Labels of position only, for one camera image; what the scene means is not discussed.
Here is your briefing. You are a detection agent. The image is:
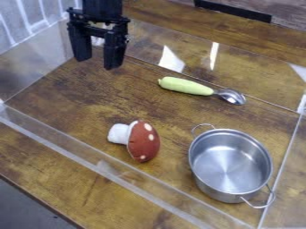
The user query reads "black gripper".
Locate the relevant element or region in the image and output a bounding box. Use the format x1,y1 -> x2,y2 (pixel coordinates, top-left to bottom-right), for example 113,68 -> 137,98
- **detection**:
67,7 -> 132,70

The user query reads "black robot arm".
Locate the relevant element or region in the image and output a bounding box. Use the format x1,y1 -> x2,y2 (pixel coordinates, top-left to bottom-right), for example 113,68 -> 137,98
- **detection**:
67,0 -> 132,70

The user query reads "red white plush mushroom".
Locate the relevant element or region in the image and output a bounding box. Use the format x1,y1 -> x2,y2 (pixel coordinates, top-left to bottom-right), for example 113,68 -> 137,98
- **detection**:
109,120 -> 161,163

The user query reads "black bar in background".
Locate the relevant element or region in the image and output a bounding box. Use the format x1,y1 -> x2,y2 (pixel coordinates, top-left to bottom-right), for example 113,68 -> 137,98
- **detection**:
194,0 -> 273,23

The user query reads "clear acrylic enclosure wall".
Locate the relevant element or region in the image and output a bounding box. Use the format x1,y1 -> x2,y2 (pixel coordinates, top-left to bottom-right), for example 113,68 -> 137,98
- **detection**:
0,0 -> 306,229

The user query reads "green handled metal spoon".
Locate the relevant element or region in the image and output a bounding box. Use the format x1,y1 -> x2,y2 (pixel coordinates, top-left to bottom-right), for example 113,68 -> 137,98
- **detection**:
158,76 -> 247,105

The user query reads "silver pot with handles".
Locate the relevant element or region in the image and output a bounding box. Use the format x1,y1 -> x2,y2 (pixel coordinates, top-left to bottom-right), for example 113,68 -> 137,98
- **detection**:
188,123 -> 277,209

